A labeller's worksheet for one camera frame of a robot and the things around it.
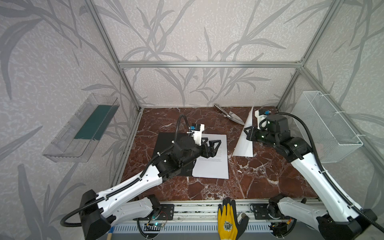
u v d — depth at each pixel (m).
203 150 0.60
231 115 1.15
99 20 0.75
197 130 0.59
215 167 0.89
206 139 0.71
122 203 0.42
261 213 0.73
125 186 0.43
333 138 0.60
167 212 0.73
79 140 0.63
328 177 0.41
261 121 0.61
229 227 0.68
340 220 0.38
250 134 0.61
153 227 0.72
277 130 0.52
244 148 0.69
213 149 0.59
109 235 0.67
